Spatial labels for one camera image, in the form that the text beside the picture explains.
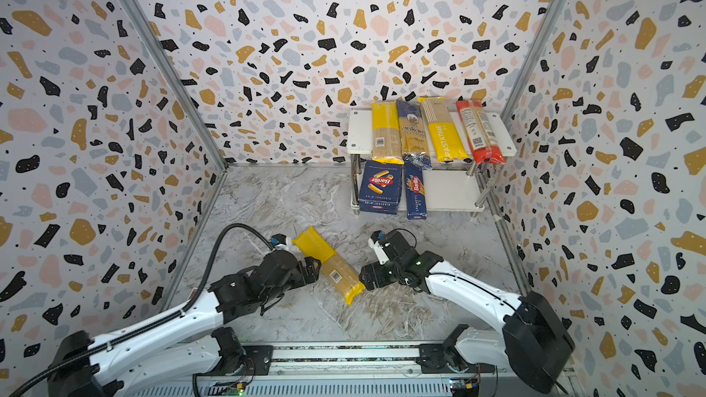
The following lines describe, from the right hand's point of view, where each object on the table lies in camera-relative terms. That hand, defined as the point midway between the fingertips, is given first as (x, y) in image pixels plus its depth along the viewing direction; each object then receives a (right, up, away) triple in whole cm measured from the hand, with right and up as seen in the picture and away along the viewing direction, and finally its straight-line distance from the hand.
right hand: (373, 273), depth 82 cm
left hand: (-16, +3, -3) cm, 17 cm away
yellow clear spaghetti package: (-12, -1, +6) cm, 14 cm away
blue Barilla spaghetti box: (+16, +24, +18) cm, 34 cm away
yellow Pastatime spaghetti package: (+21, +38, -4) cm, 44 cm away
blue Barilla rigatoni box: (+3, +26, +16) cm, 31 cm away
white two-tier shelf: (+30, +25, +24) cm, 46 cm away
